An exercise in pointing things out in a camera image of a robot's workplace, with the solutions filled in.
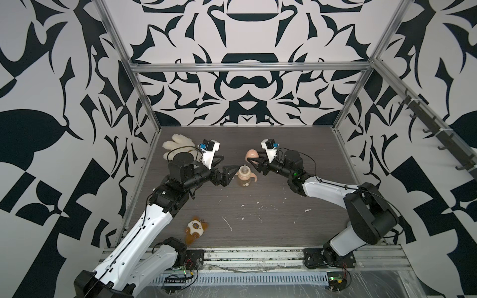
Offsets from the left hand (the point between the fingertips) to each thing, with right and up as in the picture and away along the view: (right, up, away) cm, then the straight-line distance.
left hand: (228, 158), depth 68 cm
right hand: (+9, +1, +14) cm, 17 cm away
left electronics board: (-21, -49, +4) cm, 53 cm away
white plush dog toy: (-27, +6, +30) cm, 41 cm away
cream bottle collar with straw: (+6, -8, +19) cm, 21 cm away
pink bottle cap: (+9, +1, +13) cm, 15 cm away
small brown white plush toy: (-15, -31, +11) cm, 36 cm away
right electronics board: (+41, -47, +3) cm, 62 cm away
